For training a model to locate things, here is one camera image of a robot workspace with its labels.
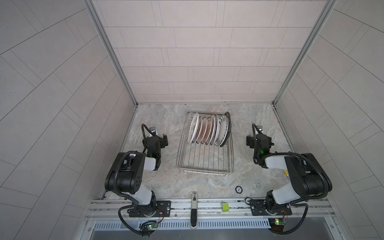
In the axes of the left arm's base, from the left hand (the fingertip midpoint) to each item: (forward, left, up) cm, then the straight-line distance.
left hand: (157, 133), depth 94 cm
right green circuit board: (-47, -63, -4) cm, 78 cm away
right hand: (0, -64, +1) cm, 64 cm away
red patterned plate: (-4, -26, +12) cm, 29 cm away
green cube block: (-40, -39, -3) cm, 56 cm away
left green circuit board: (-47, -6, -1) cm, 48 cm away
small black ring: (-32, -47, -4) cm, 57 cm away
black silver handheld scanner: (-44, -24, +1) cm, 50 cm away
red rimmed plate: (+1, -33, +10) cm, 34 cm away
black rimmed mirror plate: (+5, -44, +12) cm, 46 cm away
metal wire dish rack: (-16, -29, -3) cm, 34 cm away
